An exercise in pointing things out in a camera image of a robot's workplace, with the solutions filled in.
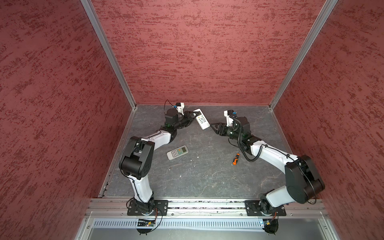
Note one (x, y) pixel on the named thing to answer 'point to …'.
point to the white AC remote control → (202, 120)
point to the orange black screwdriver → (235, 159)
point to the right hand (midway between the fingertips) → (211, 127)
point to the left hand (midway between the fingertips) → (199, 115)
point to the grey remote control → (176, 152)
